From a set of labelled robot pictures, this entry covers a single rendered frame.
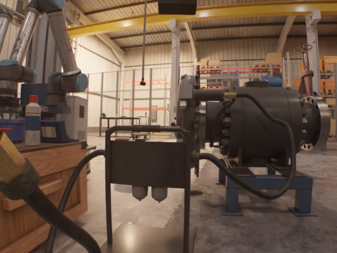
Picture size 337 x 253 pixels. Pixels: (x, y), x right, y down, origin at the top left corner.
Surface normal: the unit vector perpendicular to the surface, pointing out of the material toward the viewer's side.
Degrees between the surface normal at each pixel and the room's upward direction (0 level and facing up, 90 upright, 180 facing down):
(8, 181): 109
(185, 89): 67
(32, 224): 90
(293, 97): 52
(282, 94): 44
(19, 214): 90
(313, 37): 90
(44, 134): 103
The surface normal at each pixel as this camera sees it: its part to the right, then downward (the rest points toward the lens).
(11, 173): 0.80, 0.32
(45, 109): 0.05, -0.01
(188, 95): -0.12, -0.40
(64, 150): 0.99, 0.01
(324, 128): -0.14, 0.15
